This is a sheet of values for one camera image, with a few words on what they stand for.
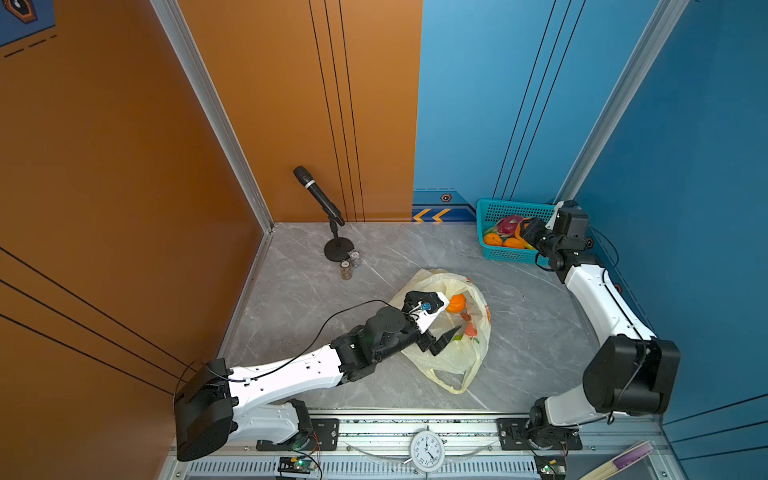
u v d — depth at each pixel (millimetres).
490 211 1162
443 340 611
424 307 567
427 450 685
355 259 1048
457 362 749
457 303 917
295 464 710
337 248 1096
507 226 1100
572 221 621
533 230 755
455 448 725
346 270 1012
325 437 739
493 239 1087
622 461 695
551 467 704
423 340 619
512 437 725
